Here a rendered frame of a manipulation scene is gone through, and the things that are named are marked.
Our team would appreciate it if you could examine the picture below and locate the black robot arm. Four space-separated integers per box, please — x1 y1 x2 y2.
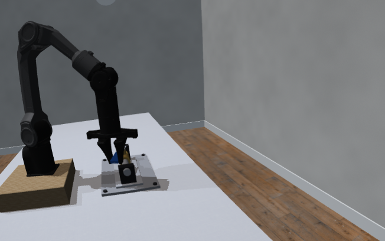
17 21 119 177

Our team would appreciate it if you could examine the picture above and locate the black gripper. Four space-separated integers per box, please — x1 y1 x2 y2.
86 114 138 164

